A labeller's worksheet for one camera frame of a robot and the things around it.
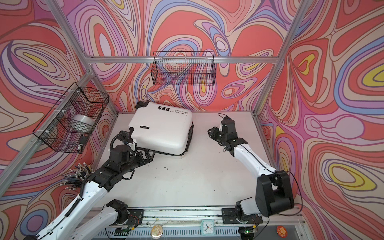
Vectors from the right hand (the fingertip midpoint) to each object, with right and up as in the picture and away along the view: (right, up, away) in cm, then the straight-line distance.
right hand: (209, 133), depth 87 cm
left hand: (-32, -10, -10) cm, 35 cm away
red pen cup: (-70, -23, -14) cm, 75 cm away
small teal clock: (-3, -43, -18) cm, 47 cm away
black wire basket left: (-73, +5, -13) cm, 74 cm away
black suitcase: (-28, +3, -3) cm, 29 cm away
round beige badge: (-27, -45, -18) cm, 56 cm away
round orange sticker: (+32, -45, -18) cm, 58 cm away
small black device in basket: (-66, -2, -12) cm, 67 cm away
